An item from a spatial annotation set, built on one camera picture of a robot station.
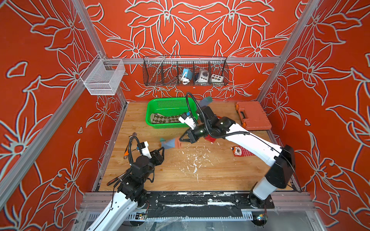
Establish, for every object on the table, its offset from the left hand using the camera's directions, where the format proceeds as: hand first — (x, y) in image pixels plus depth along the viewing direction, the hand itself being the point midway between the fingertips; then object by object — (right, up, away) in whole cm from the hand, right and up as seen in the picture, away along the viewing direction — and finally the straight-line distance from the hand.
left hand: (161, 148), depth 79 cm
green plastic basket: (+2, +26, +35) cm, 44 cm away
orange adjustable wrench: (-24, -5, +12) cm, 27 cm away
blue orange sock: (+32, +31, +44) cm, 62 cm away
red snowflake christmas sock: (+30, +3, +14) cm, 34 cm away
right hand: (+10, +6, -9) cm, 15 cm away
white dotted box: (+34, +44, +16) cm, 58 cm away
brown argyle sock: (-7, +16, +26) cm, 31 cm away
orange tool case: (+63, +18, +24) cm, 70 cm away
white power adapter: (+26, +44, +12) cm, 52 cm away
